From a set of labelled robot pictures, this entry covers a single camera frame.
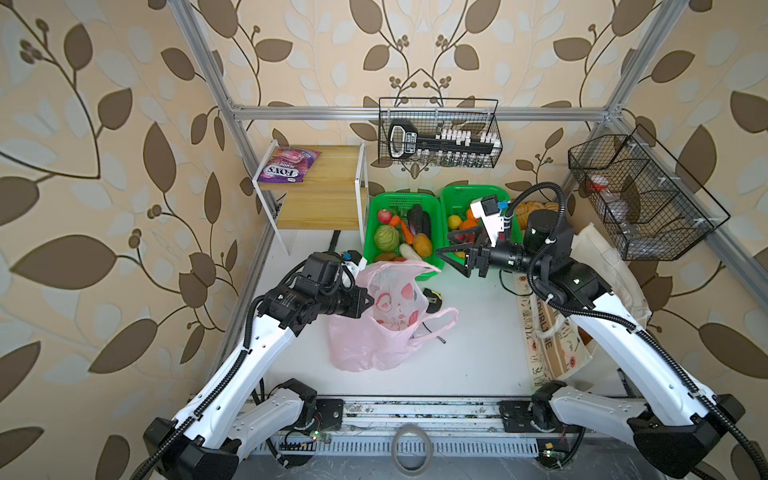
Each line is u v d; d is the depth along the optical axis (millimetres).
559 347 702
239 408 400
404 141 843
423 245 1019
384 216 1116
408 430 732
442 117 911
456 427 737
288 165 843
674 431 385
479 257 533
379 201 1151
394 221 1125
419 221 1111
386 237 1016
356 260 667
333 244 1085
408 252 990
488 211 532
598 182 806
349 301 627
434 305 912
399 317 848
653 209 723
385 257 1008
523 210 1153
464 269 543
